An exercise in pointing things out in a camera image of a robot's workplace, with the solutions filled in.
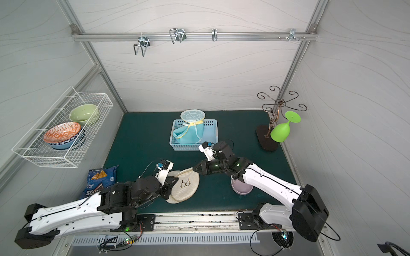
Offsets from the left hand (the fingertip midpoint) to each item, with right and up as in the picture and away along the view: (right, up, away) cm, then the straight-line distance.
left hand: (177, 180), depth 68 cm
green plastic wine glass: (+51, +21, +12) cm, 56 cm away
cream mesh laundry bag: (+3, -5, +5) cm, 7 cm away
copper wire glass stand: (+49, +20, +33) cm, 63 cm away
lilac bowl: (+30, -9, +14) cm, 34 cm away
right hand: (+7, +4, +6) cm, 10 cm away
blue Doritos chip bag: (-44, -4, +14) cm, 47 cm away
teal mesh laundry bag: (+3, +20, +33) cm, 39 cm away
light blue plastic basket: (+15, +18, +39) cm, 45 cm away
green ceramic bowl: (-45, +30, +5) cm, 54 cm away
